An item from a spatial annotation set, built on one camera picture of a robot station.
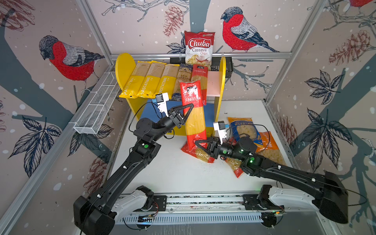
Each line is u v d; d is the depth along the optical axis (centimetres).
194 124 57
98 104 78
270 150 88
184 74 76
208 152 57
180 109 55
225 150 57
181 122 53
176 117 52
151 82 73
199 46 84
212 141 57
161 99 52
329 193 40
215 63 87
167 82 73
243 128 98
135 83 72
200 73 75
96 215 37
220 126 57
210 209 73
